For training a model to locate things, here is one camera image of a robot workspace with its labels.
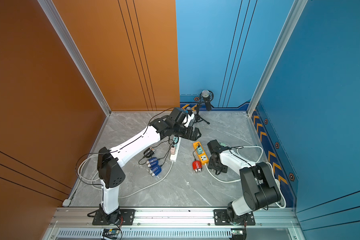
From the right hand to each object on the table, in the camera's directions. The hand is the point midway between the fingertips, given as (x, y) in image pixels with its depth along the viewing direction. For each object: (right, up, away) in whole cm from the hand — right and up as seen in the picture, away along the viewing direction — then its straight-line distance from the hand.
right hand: (215, 167), depth 91 cm
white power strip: (-26, +6, +1) cm, 27 cm away
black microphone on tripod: (-5, +45, +6) cm, 45 cm away
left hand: (-13, +22, -10) cm, 28 cm away
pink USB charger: (-26, +11, 0) cm, 28 cm away
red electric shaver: (-12, +2, -3) cm, 12 cm away
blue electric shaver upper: (-39, +4, -1) cm, 39 cm away
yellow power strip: (-8, +6, +1) cm, 10 cm away
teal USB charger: (-10, +11, -1) cm, 15 cm away
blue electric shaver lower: (-36, -1, -4) cm, 36 cm away
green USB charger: (-9, +10, +1) cm, 13 cm away
